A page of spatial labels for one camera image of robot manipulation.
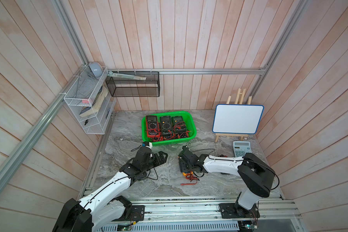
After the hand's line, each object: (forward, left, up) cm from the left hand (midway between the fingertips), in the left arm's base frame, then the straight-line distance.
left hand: (162, 159), depth 82 cm
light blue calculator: (+12, -52, -7) cm, 54 cm away
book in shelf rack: (+23, +37, +22) cm, 49 cm away
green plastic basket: (+34, -18, -3) cm, 39 cm away
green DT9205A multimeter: (+28, -1, -2) cm, 28 cm away
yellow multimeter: (-7, -16, -7) cm, 19 cm away
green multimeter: (+24, -11, -1) cm, 27 cm away
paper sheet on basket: (+46, +25, +25) cm, 58 cm away
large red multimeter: (+24, +8, 0) cm, 26 cm away
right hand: (+2, -13, -10) cm, 17 cm away
